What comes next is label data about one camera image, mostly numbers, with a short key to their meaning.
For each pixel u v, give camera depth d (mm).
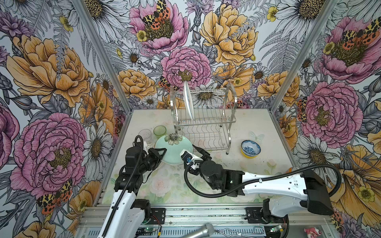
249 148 962
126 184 496
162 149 754
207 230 673
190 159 550
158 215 738
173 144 798
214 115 1022
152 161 673
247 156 900
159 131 995
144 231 712
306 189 417
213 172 483
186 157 546
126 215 475
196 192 421
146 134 1020
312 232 672
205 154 609
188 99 838
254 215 742
